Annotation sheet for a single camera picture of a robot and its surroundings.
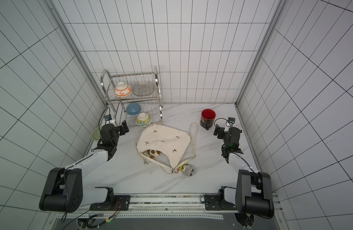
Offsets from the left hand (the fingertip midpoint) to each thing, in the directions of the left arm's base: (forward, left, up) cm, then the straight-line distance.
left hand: (118, 124), depth 89 cm
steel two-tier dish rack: (+11, -13, +14) cm, 22 cm away
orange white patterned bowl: (+14, -4, +17) cm, 22 cm away
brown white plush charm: (-15, -22, -10) cm, 28 cm away
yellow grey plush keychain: (-25, -44, -8) cm, 51 cm away
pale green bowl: (-2, +17, -8) cm, 20 cm away
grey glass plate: (+19, -15, +14) cm, 28 cm away
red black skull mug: (+9, -59, -4) cm, 60 cm away
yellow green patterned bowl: (+8, -14, -4) cm, 17 cm away
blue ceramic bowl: (+18, -5, -5) cm, 19 cm away
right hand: (+1, -65, +1) cm, 65 cm away
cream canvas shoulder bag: (-11, -32, -9) cm, 35 cm away
